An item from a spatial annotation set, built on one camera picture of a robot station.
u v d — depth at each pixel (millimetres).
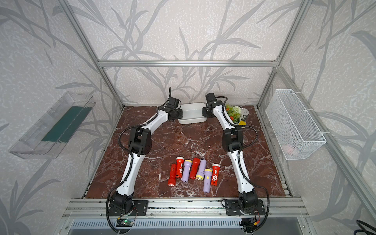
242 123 1066
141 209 738
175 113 913
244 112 1105
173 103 887
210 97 912
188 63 940
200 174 824
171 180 805
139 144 653
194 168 849
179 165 854
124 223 707
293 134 627
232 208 731
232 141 692
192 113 1158
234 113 949
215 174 823
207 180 805
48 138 640
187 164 864
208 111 964
